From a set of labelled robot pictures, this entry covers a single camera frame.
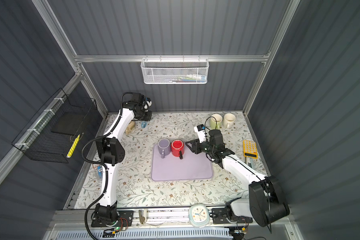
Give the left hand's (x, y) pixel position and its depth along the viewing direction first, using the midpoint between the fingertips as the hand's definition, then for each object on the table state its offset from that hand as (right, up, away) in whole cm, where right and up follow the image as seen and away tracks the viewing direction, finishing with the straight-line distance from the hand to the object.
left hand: (149, 116), depth 100 cm
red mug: (+20, -20, -9) cm, 30 cm away
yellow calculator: (+68, -22, -1) cm, 71 cm away
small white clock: (+31, -50, -28) cm, 65 cm away
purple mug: (+11, -19, -8) cm, 24 cm away
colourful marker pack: (-27, -33, -11) cm, 44 cm away
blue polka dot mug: (-4, -5, +1) cm, 7 cm away
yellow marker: (-28, -15, -30) cm, 44 cm away
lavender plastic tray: (+28, -33, -4) cm, 44 cm away
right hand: (+27, -16, -17) cm, 36 cm away
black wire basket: (-42, -11, -28) cm, 51 cm away
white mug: (+55, -2, +4) cm, 55 cm away
